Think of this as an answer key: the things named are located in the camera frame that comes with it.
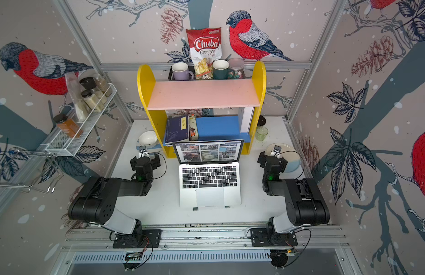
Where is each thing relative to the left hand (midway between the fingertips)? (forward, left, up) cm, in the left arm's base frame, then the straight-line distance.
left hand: (148, 151), depth 93 cm
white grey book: (+10, -54, +19) cm, 58 cm away
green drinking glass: (+19, -68, -7) cm, 71 cm away
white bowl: (+15, +6, -6) cm, 17 cm away
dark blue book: (+11, -16, +6) cm, 20 cm away
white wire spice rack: (-21, +30, +16) cm, 40 cm away
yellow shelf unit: (+40, -28, -5) cm, 49 cm away
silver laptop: (-13, -35, +1) cm, 37 cm away
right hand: (0, -69, -1) cm, 69 cm away
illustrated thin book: (+11, -25, +6) cm, 28 cm away
